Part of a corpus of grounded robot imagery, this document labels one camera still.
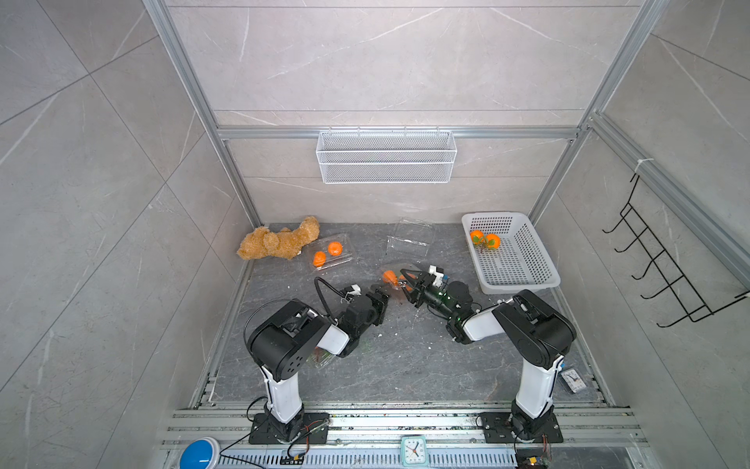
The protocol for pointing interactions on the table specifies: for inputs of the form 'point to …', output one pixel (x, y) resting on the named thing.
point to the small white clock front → (414, 451)
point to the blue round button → (200, 453)
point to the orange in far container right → (335, 248)
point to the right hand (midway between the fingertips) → (401, 276)
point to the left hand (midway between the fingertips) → (398, 289)
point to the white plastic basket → (520, 263)
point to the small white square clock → (574, 380)
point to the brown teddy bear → (262, 243)
